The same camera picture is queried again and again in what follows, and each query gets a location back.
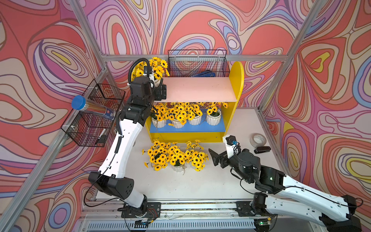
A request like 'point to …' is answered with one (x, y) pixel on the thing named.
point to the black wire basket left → (83, 127)
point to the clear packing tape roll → (258, 139)
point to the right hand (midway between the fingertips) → (218, 149)
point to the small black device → (262, 149)
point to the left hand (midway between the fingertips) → (155, 83)
